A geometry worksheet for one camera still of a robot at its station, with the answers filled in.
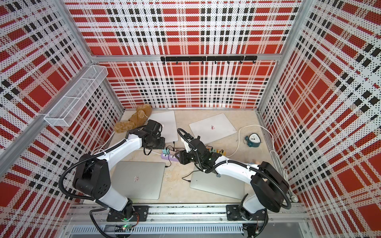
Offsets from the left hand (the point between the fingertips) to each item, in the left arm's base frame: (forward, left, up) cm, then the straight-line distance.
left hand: (163, 144), depth 90 cm
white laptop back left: (+28, +3, -9) cm, 29 cm away
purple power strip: (-5, -5, -6) cm, 9 cm away
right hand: (-9, -12, +5) cm, 16 cm away
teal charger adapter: (-4, -2, -1) cm, 5 cm away
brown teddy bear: (+21, +22, -1) cm, 31 cm away
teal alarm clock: (+6, -59, -6) cm, 60 cm away
